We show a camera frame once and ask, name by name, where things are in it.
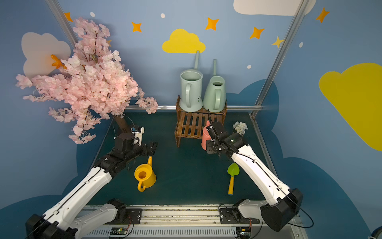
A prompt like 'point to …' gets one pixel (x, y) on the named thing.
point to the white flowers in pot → (240, 127)
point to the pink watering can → (205, 136)
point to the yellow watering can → (144, 174)
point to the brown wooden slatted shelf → (190, 124)
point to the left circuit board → (119, 231)
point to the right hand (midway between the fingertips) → (213, 144)
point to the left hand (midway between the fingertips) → (149, 140)
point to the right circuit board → (243, 232)
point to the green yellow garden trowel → (233, 169)
